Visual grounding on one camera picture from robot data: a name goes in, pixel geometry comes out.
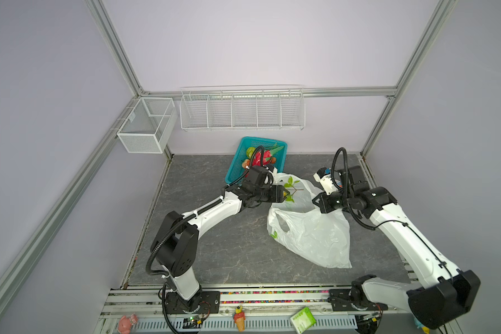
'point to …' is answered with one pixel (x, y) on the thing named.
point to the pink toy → (124, 323)
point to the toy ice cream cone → (239, 319)
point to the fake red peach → (246, 162)
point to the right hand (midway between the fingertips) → (315, 201)
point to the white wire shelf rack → (243, 108)
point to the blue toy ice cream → (425, 329)
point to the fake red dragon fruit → (267, 155)
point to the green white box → (303, 321)
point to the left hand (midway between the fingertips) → (285, 196)
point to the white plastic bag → (301, 225)
